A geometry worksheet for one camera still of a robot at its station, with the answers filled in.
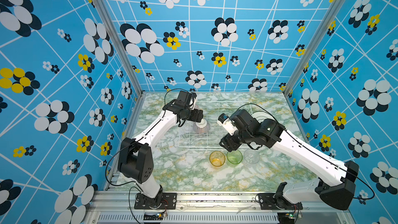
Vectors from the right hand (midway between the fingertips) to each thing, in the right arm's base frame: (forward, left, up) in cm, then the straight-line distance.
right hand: (225, 138), depth 71 cm
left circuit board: (-28, +34, -23) cm, 50 cm away
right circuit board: (-28, -27, -22) cm, 45 cm away
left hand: (+19, +14, -5) cm, 24 cm away
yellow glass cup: (-2, +3, -21) cm, 21 cm away
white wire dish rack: (+33, +6, -21) cm, 39 cm away
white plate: (+28, -28, -21) cm, 45 cm away
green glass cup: (-1, -7, -20) cm, 21 cm away
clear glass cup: (0, -16, -21) cm, 27 cm away
